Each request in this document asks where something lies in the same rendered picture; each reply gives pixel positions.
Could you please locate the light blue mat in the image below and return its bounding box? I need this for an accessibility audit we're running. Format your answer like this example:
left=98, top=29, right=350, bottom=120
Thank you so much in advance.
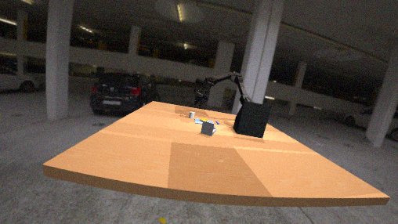
left=195, top=118, right=203, bottom=125

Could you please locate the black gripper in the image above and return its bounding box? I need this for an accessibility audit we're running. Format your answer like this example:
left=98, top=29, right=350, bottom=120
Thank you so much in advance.
left=194, top=87, right=209, bottom=106

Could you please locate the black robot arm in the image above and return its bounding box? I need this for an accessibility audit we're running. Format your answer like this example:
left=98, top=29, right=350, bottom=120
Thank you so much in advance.
left=195, top=72, right=254, bottom=105

